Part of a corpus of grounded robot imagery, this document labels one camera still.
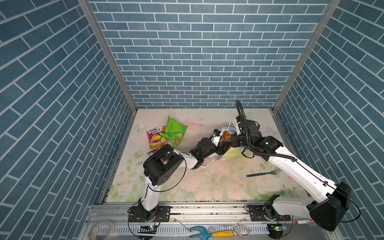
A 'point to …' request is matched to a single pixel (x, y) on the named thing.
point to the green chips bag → (174, 131)
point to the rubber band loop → (242, 226)
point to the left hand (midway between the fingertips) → (226, 140)
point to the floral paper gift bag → (233, 152)
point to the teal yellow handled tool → (205, 235)
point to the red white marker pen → (299, 222)
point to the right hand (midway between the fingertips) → (230, 134)
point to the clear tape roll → (112, 228)
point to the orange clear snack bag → (226, 134)
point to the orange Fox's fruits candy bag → (155, 137)
